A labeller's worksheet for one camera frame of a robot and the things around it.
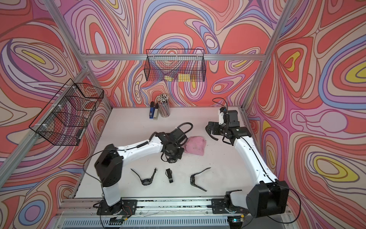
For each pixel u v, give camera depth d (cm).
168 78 82
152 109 115
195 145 92
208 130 73
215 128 71
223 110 71
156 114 112
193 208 75
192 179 79
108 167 47
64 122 73
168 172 85
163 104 102
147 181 78
